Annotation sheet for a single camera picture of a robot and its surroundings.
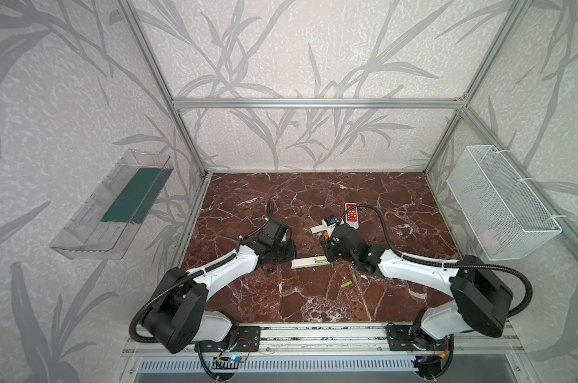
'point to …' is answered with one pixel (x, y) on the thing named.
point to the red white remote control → (352, 216)
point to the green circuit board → (234, 359)
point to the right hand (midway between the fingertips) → (323, 234)
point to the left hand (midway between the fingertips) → (301, 246)
